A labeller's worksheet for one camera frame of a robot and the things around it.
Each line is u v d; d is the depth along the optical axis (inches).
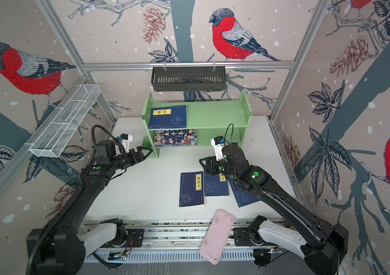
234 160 20.2
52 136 29.8
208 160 24.6
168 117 32.6
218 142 24.7
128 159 27.7
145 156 28.9
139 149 28.1
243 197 33.1
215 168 24.7
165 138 36.1
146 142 39.7
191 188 34.5
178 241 28.8
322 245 14.9
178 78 42.1
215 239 28.1
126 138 29.2
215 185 34.7
